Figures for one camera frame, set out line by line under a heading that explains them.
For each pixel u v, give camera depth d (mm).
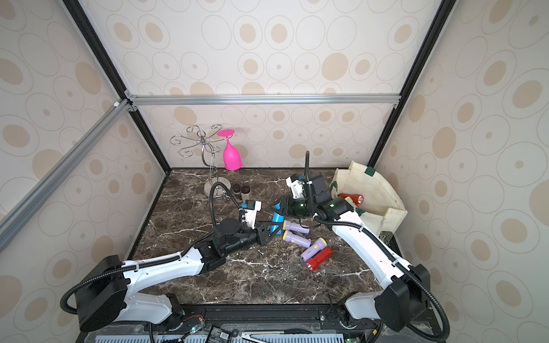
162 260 495
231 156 935
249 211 670
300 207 636
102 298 410
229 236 574
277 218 711
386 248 439
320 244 880
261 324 731
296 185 699
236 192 1011
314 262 834
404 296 391
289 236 897
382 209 912
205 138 875
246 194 1000
